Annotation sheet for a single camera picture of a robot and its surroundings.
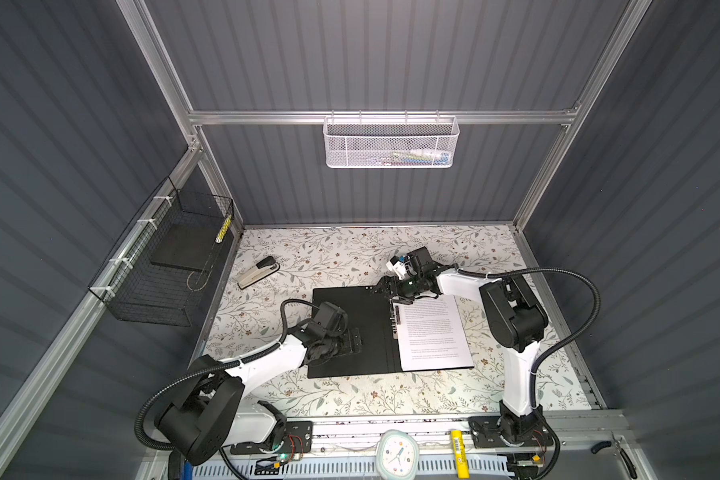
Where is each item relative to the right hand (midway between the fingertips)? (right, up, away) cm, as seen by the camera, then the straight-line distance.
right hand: (382, 298), depth 95 cm
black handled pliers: (+56, -32, -23) cm, 68 cm away
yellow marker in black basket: (-45, +19, -15) cm, 52 cm away
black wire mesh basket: (-56, +10, -24) cm, 62 cm away
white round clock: (+2, -33, -26) cm, 42 cm away
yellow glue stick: (+17, -35, -26) cm, 47 cm away
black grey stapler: (-41, +9, +8) cm, 43 cm away
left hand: (-9, -12, -9) cm, 17 cm away
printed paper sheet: (+15, -11, -4) cm, 19 cm away
